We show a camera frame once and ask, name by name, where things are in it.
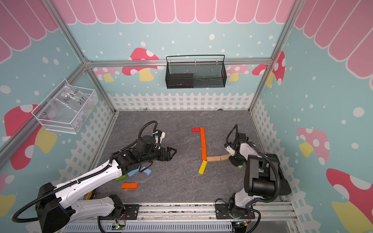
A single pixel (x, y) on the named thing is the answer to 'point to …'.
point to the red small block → (194, 130)
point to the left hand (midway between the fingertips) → (171, 153)
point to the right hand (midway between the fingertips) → (239, 160)
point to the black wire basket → (192, 71)
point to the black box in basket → (179, 80)
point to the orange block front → (129, 185)
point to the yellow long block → (203, 167)
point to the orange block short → (204, 154)
